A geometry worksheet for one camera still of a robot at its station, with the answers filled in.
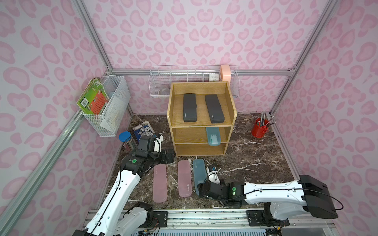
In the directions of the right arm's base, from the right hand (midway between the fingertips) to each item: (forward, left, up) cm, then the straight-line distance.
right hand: (203, 186), depth 77 cm
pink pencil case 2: (+2, +11, -5) cm, 12 cm away
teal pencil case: (+9, +2, -6) cm, 11 cm away
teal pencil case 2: (+25, -6, +11) cm, 28 cm away
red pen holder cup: (+40, -39, 0) cm, 55 cm away
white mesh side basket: (+21, +47, +26) cm, 58 cm away
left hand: (+13, +19, +13) cm, 26 cm away
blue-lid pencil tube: (+24, +45, +10) cm, 52 cm away
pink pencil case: (+3, +25, -7) cm, 26 cm away
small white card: (+58, -7, +28) cm, 64 cm away
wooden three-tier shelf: (+28, +1, +24) cm, 37 cm away
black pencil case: (+33, +8, +25) cm, 42 cm away
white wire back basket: (+61, +28, +26) cm, 72 cm away
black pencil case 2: (+30, -6, +25) cm, 40 cm away
